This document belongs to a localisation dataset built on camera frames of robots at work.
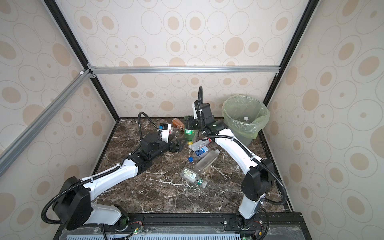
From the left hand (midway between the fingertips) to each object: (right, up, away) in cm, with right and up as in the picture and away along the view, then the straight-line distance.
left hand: (185, 136), depth 76 cm
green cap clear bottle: (+3, -22, +8) cm, 24 cm away
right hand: (+1, +9, +5) cm, 10 cm away
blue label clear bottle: (+9, -10, +19) cm, 23 cm away
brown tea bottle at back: (-9, +9, +36) cm, 38 cm away
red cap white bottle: (+6, -6, +22) cm, 24 cm away
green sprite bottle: (+2, +1, +4) cm, 5 cm away
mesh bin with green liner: (+41, +13, +28) cm, 51 cm away
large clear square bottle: (+12, -16, +17) cm, 26 cm away
